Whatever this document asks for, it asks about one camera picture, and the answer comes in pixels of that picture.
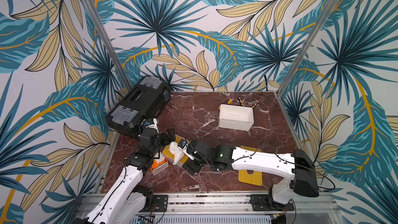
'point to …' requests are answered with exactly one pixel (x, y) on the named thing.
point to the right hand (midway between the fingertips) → (187, 157)
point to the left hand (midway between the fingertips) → (167, 133)
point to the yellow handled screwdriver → (229, 101)
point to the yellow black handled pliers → (255, 104)
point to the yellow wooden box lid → (168, 152)
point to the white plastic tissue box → (170, 157)
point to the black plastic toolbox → (144, 100)
